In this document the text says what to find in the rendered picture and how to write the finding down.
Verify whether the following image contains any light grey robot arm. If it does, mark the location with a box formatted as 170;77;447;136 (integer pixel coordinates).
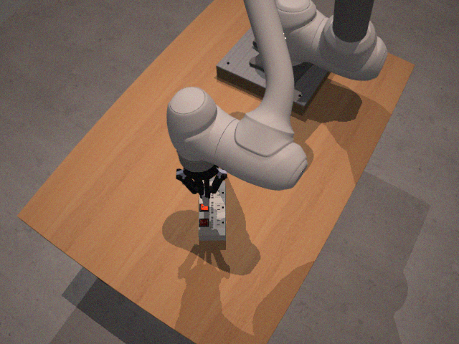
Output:
166;0;388;191

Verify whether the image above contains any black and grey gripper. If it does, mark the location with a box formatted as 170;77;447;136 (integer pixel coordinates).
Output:
176;165;227;206

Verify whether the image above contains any grey power strip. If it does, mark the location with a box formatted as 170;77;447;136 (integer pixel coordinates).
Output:
199;181;226;241

